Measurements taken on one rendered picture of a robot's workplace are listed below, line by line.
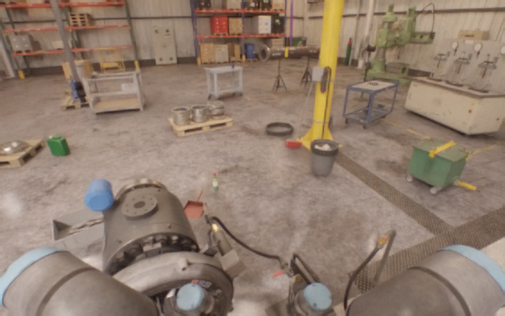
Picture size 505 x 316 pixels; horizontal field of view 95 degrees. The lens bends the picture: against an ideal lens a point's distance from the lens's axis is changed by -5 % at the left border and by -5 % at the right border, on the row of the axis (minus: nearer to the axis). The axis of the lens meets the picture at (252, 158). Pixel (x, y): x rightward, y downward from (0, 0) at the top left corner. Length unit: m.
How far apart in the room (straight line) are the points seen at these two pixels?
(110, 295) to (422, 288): 0.47
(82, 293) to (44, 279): 0.07
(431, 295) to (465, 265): 0.10
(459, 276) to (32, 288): 0.66
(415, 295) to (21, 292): 0.59
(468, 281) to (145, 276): 1.09
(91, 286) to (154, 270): 0.78
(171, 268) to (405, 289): 0.98
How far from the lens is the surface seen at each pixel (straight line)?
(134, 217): 1.64
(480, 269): 0.55
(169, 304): 1.33
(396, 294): 0.47
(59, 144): 5.22
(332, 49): 4.17
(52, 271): 0.52
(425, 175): 3.84
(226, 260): 1.41
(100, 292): 0.48
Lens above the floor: 1.90
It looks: 28 degrees down
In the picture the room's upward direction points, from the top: 1 degrees counter-clockwise
